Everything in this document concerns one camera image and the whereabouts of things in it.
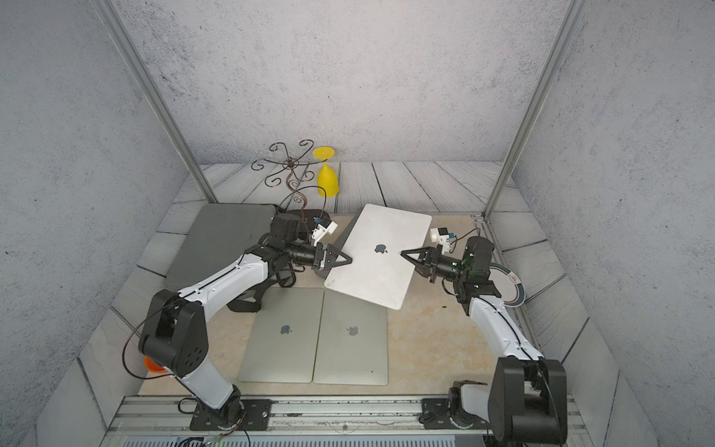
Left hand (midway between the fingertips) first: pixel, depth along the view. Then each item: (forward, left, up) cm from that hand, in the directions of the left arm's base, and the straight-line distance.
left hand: (349, 264), depth 76 cm
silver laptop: (-12, 0, -24) cm, 27 cm away
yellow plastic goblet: (+37, +9, +1) cm, 38 cm away
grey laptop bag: (+42, -1, -23) cm, 47 cm away
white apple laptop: (-3, -8, 0) cm, 8 cm away
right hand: (-1, -14, +4) cm, 15 cm away
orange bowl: (-19, +55, -20) cm, 62 cm away
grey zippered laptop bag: (+24, +48, -14) cm, 56 cm away
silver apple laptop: (-11, +22, -24) cm, 34 cm away
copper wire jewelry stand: (+32, +18, +8) cm, 38 cm away
